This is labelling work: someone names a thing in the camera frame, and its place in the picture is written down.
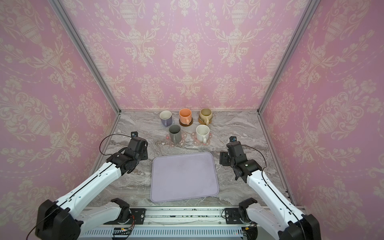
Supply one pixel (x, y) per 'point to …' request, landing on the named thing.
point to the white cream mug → (202, 132)
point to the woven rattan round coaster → (202, 122)
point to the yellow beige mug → (206, 114)
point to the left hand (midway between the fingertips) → (142, 150)
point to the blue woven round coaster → (166, 127)
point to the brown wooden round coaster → (185, 124)
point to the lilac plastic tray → (183, 176)
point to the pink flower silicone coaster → (200, 143)
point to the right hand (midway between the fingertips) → (227, 154)
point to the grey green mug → (175, 134)
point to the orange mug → (185, 114)
